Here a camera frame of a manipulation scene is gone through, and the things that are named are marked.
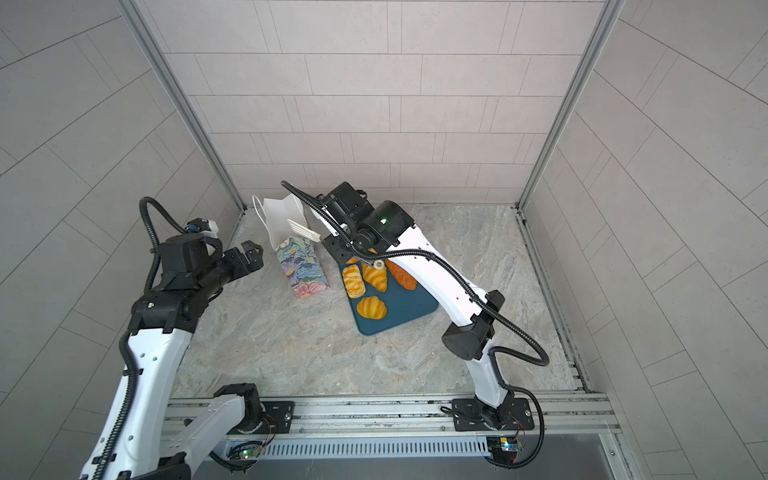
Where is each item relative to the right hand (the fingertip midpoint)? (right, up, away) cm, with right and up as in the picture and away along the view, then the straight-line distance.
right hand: (335, 245), depth 70 cm
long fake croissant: (+8, -11, +22) cm, 26 cm away
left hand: (-20, -1, 0) cm, 20 cm away
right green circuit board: (+39, -47, -2) cm, 61 cm away
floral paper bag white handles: (-13, -3, +10) cm, 16 cm away
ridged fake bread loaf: (+1, -13, +21) cm, 24 cm away
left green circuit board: (-17, -45, -6) cm, 49 cm away
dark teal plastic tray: (+16, -18, +19) cm, 31 cm away
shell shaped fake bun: (+7, -19, +16) cm, 26 cm away
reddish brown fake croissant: (+16, -11, +23) cm, 29 cm away
